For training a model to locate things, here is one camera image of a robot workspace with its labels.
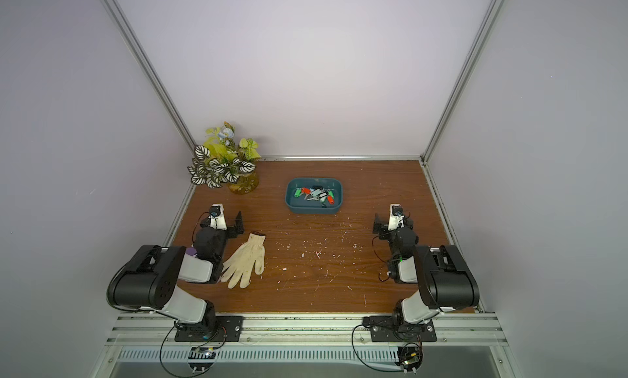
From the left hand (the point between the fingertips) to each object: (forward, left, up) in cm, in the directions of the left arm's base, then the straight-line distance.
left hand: (229, 211), depth 90 cm
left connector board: (-44, 0, -13) cm, 46 cm away
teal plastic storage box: (+8, -27, -8) cm, 29 cm away
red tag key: (+17, -28, -8) cm, 33 cm away
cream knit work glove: (-16, -6, -10) cm, 20 cm away
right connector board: (-43, -62, -11) cm, 76 cm away
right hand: (+1, -62, +1) cm, 62 cm away
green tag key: (+15, -24, -9) cm, 30 cm away
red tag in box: (+12, -39, -9) cm, 41 cm away
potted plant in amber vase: (+13, +1, +14) cm, 19 cm away
